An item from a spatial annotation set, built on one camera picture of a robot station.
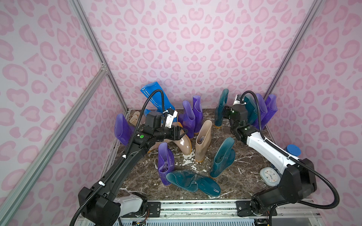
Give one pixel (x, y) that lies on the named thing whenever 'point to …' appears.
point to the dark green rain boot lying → (192, 182)
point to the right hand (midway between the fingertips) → (230, 104)
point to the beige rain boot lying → (182, 143)
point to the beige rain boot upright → (203, 141)
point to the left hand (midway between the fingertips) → (184, 130)
